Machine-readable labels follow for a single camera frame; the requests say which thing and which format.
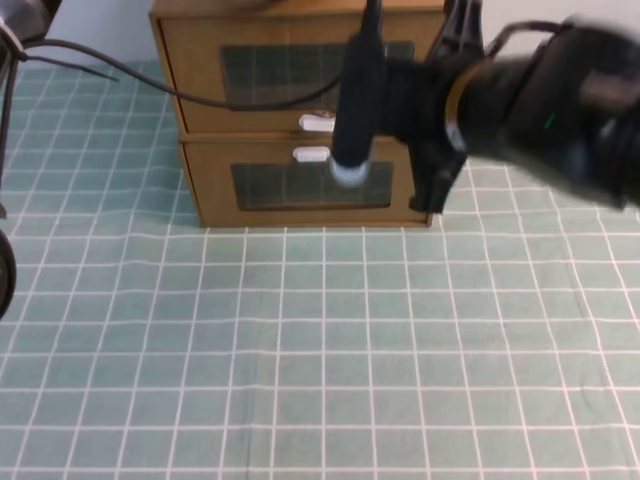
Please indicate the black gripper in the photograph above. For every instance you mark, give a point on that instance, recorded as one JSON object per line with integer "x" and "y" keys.
{"x": 414, "y": 108}

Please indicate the cardboard drawer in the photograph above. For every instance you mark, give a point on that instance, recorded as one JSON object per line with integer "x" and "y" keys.
{"x": 266, "y": 61}
{"x": 238, "y": 180}

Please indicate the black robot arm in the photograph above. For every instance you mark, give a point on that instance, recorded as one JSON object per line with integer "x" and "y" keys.
{"x": 558, "y": 100}

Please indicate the brown cardboard shoebox cabinet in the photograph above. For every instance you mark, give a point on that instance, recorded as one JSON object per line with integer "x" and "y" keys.
{"x": 313, "y": 124}

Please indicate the cyan checkered tablecloth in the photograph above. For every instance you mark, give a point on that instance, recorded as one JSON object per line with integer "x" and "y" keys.
{"x": 501, "y": 343}

